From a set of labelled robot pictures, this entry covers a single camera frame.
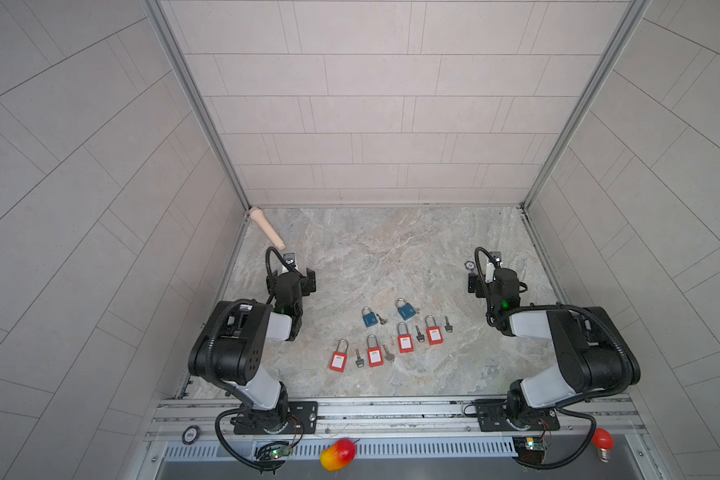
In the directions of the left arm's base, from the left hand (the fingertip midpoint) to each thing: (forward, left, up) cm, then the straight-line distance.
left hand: (299, 263), depth 94 cm
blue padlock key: (-17, -26, -5) cm, 32 cm away
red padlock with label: (-23, -33, -4) cm, 40 cm away
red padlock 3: (-20, -41, -4) cm, 46 cm away
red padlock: (-28, -15, -3) cm, 32 cm away
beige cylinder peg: (+24, +21, -4) cm, 32 cm away
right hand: (0, -59, -2) cm, 60 cm away
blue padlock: (-16, -22, -5) cm, 28 cm away
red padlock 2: (-26, -24, -4) cm, 36 cm away
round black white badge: (-45, +18, -3) cm, 48 cm away
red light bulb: (-45, -75, -1) cm, 88 cm away
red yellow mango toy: (-48, -17, 0) cm, 51 cm away
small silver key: (-28, -20, -6) cm, 35 cm away
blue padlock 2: (-13, -33, -5) cm, 36 cm away
